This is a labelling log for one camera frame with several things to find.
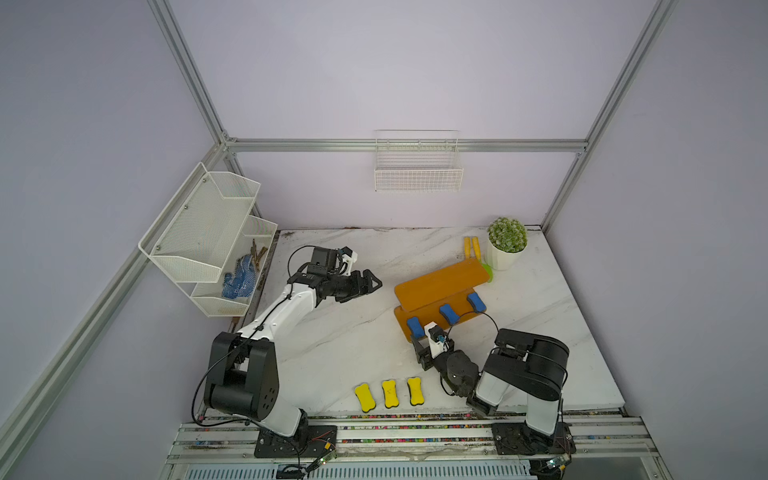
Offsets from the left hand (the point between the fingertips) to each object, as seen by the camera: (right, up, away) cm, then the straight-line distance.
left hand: (370, 290), depth 86 cm
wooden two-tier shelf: (+15, -2, 0) cm, 15 cm away
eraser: (+13, -27, -6) cm, 31 cm away
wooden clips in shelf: (-38, +10, +9) cm, 40 cm away
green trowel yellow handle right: (+39, +13, +27) cm, 50 cm away
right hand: (+15, -13, +2) cm, 20 cm away
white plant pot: (+44, +9, +17) cm, 48 cm away
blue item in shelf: (-39, +2, +1) cm, 39 cm away
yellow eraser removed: (-1, -28, -6) cm, 29 cm away
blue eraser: (+14, -12, +4) cm, 19 cm away
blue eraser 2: (+25, -9, +10) cm, 29 cm away
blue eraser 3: (+35, -5, +12) cm, 37 cm away
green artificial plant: (+46, +18, +14) cm, 51 cm away
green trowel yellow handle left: (+36, +14, +28) cm, 47 cm away
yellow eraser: (+6, -29, -7) cm, 30 cm away
